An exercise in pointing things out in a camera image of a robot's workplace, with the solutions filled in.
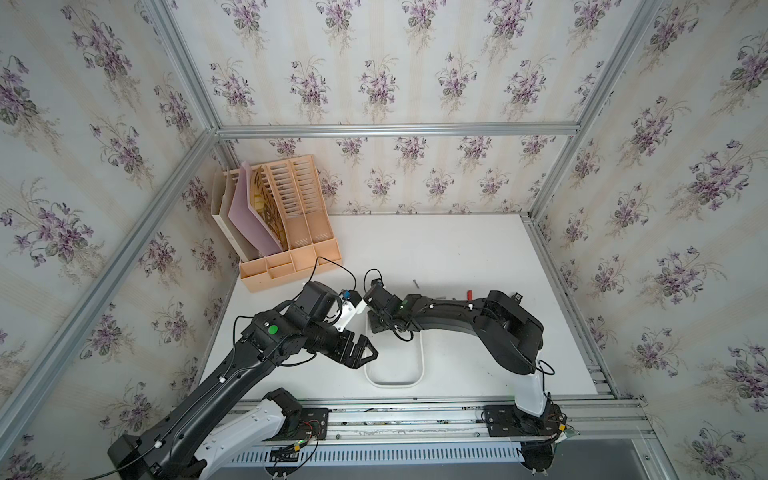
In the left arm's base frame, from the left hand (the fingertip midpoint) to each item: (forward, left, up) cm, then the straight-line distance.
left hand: (367, 352), depth 66 cm
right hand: (+17, -2, -19) cm, 25 cm away
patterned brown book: (+50, +36, 0) cm, 61 cm away
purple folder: (+35, +35, +7) cm, 50 cm away
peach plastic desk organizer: (+61, +28, -8) cm, 68 cm away
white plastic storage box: (+3, -8, -17) cm, 19 cm away
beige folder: (+35, +41, +10) cm, 55 cm away
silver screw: (+31, -15, -19) cm, 39 cm away
